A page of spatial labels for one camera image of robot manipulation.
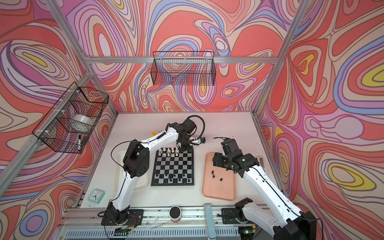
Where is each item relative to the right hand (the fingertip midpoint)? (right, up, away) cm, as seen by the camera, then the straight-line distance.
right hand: (219, 163), depth 79 cm
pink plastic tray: (0, -14, +8) cm, 16 cm away
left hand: (-15, +7, +16) cm, 23 cm away
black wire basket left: (-77, +21, -5) cm, 80 cm away
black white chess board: (-26, -5, +10) cm, 28 cm away
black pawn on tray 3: (+2, -11, +6) cm, 12 cm away
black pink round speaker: (-23, -22, -8) cm, 33 cm away
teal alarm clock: (-66, -17, 0) cm, 68 cm away
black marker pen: (-70, +12, -7) cm, 71 cm away
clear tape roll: (-70, +24, -5) cm, 74 cm away
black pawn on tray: (-3, -7, +9) cm, 12 cm away
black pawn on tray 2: (-2, -10, +7) cm, 12 cm away
